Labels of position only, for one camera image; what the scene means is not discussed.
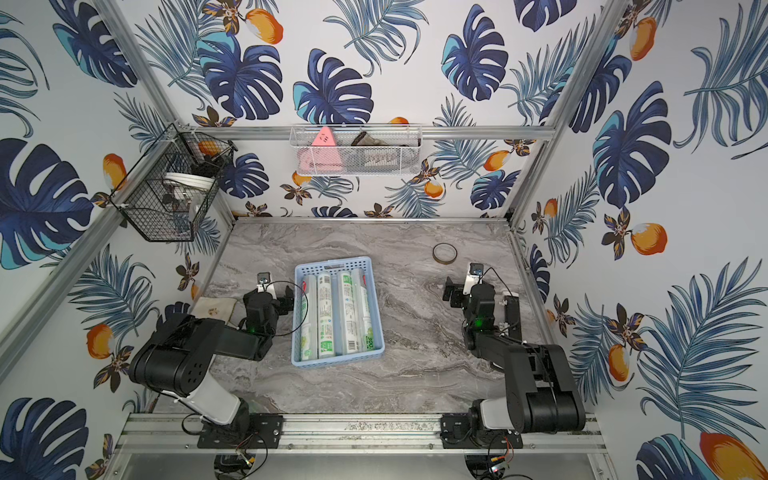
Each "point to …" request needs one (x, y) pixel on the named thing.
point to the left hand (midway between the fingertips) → (272, 285)
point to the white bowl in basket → (196, 181)
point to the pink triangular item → (322, 156)
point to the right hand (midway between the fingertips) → (467, 279)
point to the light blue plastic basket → (338, 266)
